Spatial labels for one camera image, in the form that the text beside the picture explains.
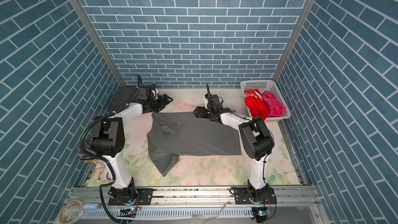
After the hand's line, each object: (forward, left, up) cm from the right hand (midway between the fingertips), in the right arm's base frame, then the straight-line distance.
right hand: (197, 111), depth 96 cm
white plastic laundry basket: (+18, -54, -2) cm, 57 cm away
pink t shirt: (+7, -49, -2) cm, 50 cm away
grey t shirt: (-14, +16, -8) cm, 22 cm away
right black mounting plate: (-43, -26, -10) cm, 51 cm away
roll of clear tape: (-56, +46, -7) cm, 73 cm away
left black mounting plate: (-47, +22, -9) cm, 53 cm away
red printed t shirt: (+5, -36, +3) cm, 36 cm away
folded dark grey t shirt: (+15, +57, -5) cm, 59 cm away
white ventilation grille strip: (-51, -12, -10) cm, 53 cm away
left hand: (+4, +19, +3) cm, 19 cm away
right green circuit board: (-49, -34, -10) cm, 61 cm away
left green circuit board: (-54, +26, -10) cm, 61 cm away
